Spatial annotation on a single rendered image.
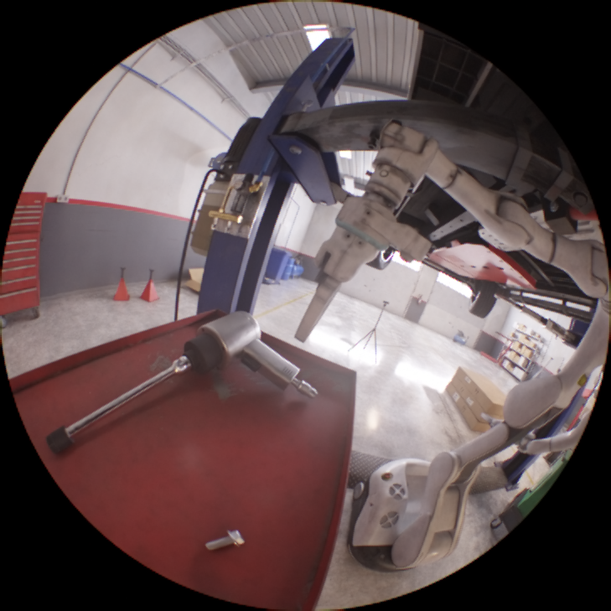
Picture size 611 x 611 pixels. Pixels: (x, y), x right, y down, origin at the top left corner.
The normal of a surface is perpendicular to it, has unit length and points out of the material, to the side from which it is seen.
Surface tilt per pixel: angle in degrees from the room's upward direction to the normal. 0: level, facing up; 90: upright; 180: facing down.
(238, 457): 0
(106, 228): 90
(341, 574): 0
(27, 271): 90
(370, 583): 0
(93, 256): 90
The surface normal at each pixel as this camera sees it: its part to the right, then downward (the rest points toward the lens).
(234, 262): -0.26, 0.16
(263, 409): 0.32, -0.92
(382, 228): 0.13, 0.48
